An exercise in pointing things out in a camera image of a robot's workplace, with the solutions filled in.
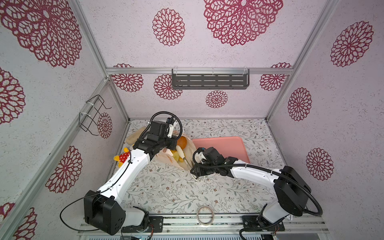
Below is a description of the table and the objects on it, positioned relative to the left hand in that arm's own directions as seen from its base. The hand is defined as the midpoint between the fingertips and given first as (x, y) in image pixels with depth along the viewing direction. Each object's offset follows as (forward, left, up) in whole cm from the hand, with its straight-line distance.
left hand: (175, 141), depth 80 cm
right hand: (-11, -9, -11) cm, 18 cm away
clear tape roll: (-35, -16, -22) cm, 45 cm away
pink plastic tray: (+11, -35, -22) cm, 42 cm away
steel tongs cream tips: (-3, -4, -9) cm, 11 cm away
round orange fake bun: (+6, -3, -8) cm, 11 cm away
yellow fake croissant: (-2, 0, -11) cm, 11 cm away
